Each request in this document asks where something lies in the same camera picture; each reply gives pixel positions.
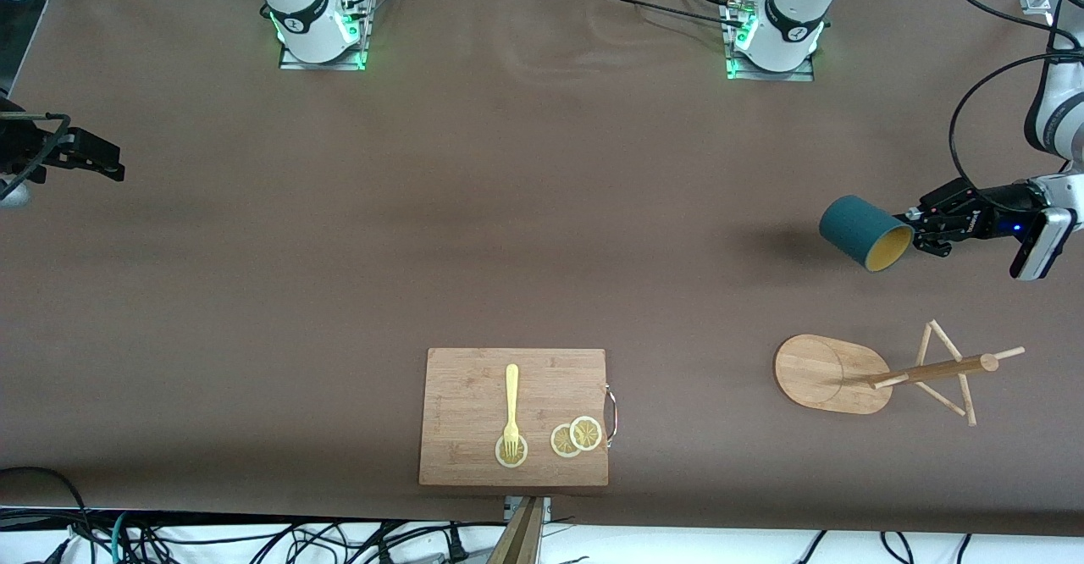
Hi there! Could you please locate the thick black floor cable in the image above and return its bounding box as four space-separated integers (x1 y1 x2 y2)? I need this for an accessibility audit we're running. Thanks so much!
0 466 96 564

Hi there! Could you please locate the wooden camera mount bracket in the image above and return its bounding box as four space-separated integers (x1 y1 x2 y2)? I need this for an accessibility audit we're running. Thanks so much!
485 496 552 564

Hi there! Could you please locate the brown table cover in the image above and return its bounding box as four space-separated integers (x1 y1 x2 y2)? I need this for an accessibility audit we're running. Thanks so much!
0 0 1084 538

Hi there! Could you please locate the yellow plastic fork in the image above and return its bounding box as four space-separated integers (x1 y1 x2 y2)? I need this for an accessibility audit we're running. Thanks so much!
503 364 522 460

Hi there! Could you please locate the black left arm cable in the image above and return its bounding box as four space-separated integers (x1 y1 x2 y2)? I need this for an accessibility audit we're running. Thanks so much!
935 0 1084 202

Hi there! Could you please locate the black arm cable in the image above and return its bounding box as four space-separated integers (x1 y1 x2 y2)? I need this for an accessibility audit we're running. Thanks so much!
935 0 1084 202
0 113 74 206

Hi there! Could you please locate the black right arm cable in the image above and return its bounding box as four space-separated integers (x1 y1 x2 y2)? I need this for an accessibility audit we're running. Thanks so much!
0 113 74 206

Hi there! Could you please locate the wooden mug rack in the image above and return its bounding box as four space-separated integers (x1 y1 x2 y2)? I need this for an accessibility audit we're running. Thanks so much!
773 318 1026 428

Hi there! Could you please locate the teal mug with yellow inside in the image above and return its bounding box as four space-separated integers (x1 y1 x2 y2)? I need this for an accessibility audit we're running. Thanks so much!
818 195 915 274

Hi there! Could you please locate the black base power cable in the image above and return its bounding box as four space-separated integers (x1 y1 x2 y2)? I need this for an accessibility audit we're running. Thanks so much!
593 0 748 33

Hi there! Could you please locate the wooden cutting board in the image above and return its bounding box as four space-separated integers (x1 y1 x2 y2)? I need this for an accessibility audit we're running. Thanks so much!
418 348 618 488

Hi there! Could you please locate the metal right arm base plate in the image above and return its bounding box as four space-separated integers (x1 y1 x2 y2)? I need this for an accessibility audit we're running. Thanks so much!
279 0 374 72

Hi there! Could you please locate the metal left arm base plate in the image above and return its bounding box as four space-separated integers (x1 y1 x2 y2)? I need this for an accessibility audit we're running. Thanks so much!
724 1 816 82

